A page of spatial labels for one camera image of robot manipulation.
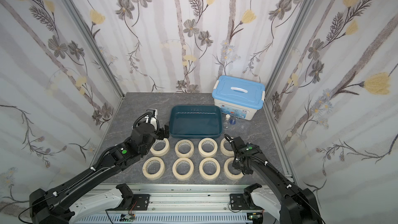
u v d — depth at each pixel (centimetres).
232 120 104
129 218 70
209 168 86
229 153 88
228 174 80
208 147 93
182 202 76
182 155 86
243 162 59
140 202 73
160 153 88
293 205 40
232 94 100
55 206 39
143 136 52
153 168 85
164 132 68
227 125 104
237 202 73
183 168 85
